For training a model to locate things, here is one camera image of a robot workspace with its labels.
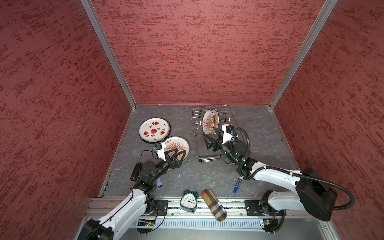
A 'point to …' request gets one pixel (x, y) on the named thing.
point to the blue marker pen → (237, 184)
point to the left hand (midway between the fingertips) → (182, 153)
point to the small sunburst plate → (208, 121)
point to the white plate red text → (179, 143)
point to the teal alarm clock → (188, 200)
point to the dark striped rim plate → (162, 140)
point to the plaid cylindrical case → (215, 206)
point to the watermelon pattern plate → (154, 130)
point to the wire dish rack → (225, 117)
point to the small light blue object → (159, 183)
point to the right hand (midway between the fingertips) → (207, 134)
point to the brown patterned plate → (179, 143)
